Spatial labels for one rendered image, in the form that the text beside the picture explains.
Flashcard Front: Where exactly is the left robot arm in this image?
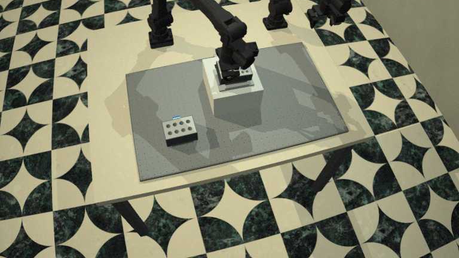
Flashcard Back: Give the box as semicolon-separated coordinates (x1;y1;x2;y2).
262;0;351;30

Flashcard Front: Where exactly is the white box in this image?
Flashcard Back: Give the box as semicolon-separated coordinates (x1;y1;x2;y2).
203;54;264;116

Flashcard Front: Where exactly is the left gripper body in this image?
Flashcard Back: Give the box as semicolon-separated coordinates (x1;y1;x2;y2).
307;0;331;19

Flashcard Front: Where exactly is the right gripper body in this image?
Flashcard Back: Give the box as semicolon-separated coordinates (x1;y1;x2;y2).
217;47;240;77

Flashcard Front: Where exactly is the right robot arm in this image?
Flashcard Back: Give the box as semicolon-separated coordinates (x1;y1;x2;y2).
147;0;259;70

